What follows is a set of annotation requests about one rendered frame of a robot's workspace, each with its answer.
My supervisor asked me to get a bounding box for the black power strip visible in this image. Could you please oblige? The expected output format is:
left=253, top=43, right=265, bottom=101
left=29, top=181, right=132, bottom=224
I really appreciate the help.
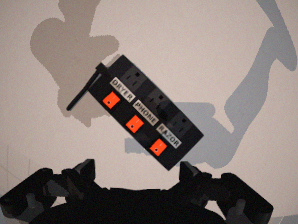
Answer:
left=66, top=54, right=204, bottom=171

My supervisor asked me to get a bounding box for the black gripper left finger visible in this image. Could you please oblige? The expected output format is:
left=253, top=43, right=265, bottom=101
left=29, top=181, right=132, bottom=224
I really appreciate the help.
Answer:
left=0, top=159, right=117, bottom=224

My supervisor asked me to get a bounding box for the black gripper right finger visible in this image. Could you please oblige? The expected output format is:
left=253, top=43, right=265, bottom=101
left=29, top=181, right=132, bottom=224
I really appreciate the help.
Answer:
left=150, top=161, right=274, bottom=224

